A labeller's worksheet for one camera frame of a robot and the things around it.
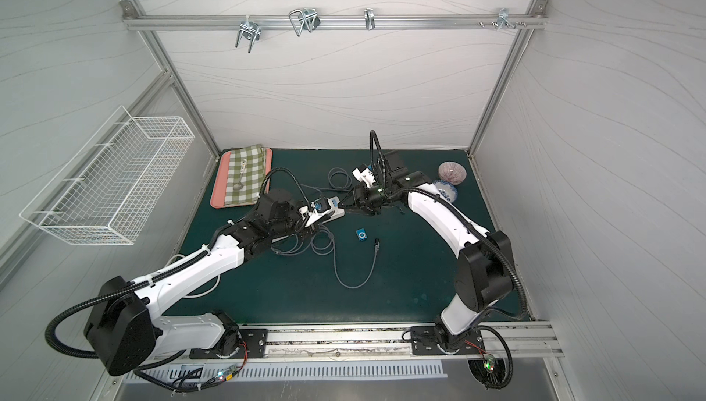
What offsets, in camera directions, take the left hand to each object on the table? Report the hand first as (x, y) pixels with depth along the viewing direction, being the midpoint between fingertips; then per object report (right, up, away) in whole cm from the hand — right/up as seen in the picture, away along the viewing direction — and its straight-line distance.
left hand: (325, 212), depth 79 cm
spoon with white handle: (-38, +7, +29) cm, 48 cm away
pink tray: (-48, +10, +32) cm, 59 cm away
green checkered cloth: (-34, +11, +32) cm, 48 cm away
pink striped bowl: (+48, +12, +32) cm, 59 cm away
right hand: (+5, +1, -2) cm, 5 cm away
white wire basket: (-53, +7, -11) cm, 55 cm away
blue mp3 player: (+11, -10, +15) cm, 21 cm away
